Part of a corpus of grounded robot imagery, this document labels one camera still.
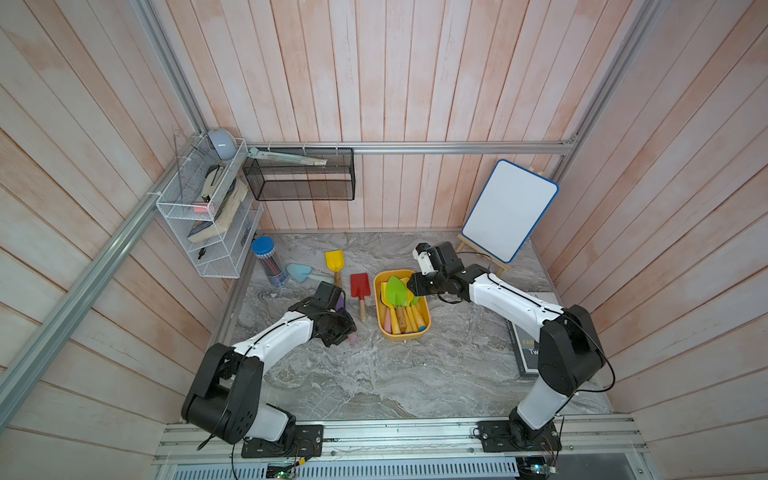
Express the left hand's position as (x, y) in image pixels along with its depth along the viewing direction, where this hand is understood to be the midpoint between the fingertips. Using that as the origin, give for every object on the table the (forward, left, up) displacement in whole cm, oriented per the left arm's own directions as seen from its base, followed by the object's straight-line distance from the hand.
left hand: (354, 333), depth 88 cm
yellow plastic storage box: (+20, -8, +1) cm, 22 cm away
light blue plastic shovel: (+26, +21, -5) cm, 34 cm away
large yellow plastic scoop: (+4, -12, 0) cm, 13 cm away
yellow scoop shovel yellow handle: (+6, -18, -2) cm, 19 cm away
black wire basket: (+50, +27, +18) cm, 60 cm away
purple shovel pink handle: (0, +3, +16) cm, 17 cm away
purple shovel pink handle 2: (+3, -10, -1) cm, 11 cm away
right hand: (+13, -17, +8) cm, 23 cm away
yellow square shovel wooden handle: (+31, +9, -4) cm, 33 cm away
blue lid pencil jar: (+20, +27, +10) cm, 35 cm away
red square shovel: (+20, -1, -5) cm, 20 cm away
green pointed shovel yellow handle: (+13, -20, -3) cm, 24 cm away
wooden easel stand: (+24, -49, +3) cm, 55 cm away
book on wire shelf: (+31, +35, +28) cm, 54 cm away
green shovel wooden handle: (+14, -13, -2) cm, 19 cm away
